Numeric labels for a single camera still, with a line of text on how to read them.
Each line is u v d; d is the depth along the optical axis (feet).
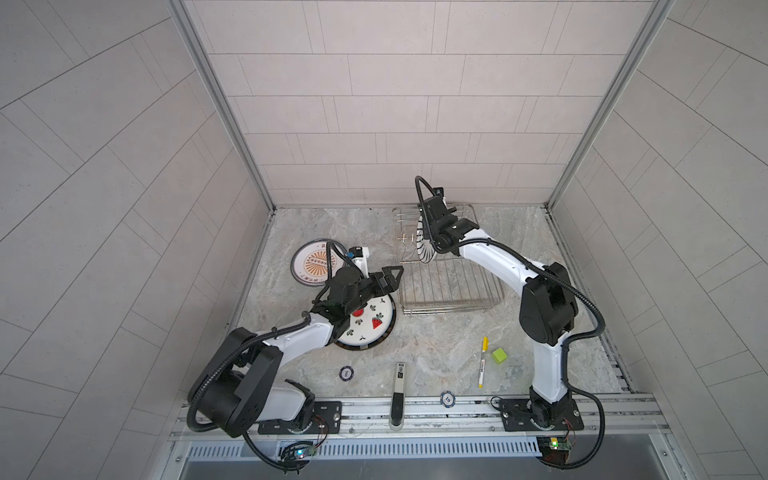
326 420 2.32
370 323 2.78
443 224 2.28
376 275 2.37
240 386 1.35
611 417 2.40
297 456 2.12
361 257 2.47
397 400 2.33
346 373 2.57
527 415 2.32
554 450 2.23
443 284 3.09
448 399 2.42
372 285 2.39
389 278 2.40
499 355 2.60
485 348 2.70
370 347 2.65
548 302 1.64
